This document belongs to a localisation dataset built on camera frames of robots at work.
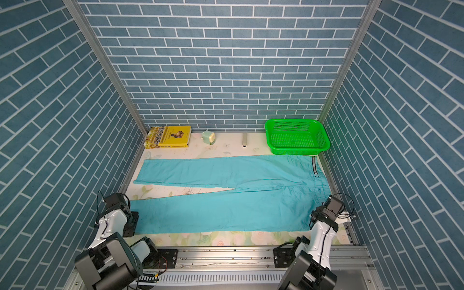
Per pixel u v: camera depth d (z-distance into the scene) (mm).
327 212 642
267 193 923
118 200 691
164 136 1148
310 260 433
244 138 1160
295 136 1195
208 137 1105
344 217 700
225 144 1158
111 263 434
